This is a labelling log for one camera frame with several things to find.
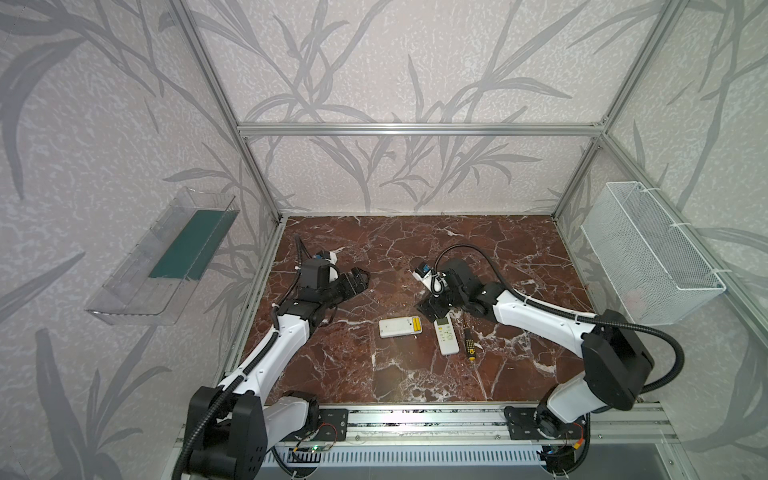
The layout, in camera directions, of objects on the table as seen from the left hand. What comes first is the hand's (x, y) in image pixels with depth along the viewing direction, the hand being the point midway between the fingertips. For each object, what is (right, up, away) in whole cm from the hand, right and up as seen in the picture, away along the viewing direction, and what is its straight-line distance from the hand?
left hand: (363, 271), depth 84 cm
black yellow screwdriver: (+31, -22, +3) cm, 38 cm away
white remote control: (+10, -17, +5) cm, 21 cm away
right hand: (+17, -5, +3) cm, 18 cm away
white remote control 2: (+24, -20, +3) cm, 32 cm away
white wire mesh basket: (+65, +2, -22) cm, 69 cm away
